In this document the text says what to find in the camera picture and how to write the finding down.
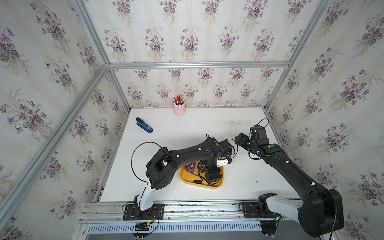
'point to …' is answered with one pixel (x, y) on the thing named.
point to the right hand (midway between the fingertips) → (241, 140)
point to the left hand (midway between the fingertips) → (213, 174)
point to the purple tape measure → (190, 167)
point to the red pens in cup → (178, 101)
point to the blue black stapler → (143, 125)
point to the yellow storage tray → (198, 178)
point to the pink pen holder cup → (179, 110)
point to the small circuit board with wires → (144, 226)
